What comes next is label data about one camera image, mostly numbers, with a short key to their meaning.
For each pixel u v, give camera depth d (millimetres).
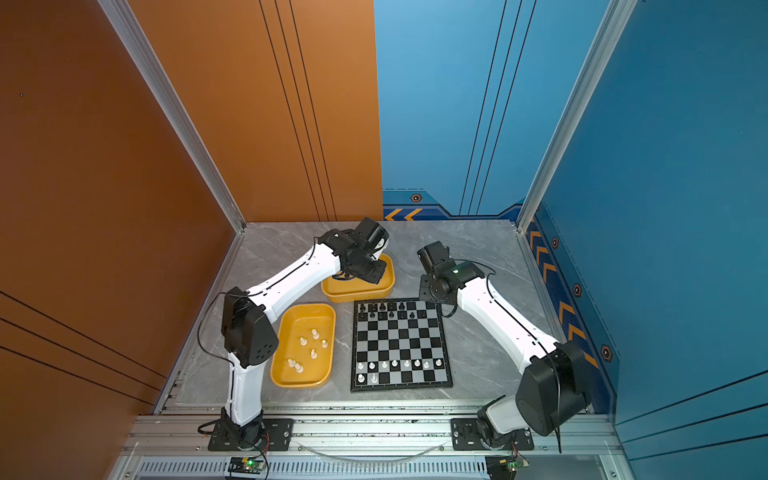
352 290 958
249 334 484
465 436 725
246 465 709
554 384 400
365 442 725
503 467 705
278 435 739
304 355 862
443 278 575
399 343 872
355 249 626
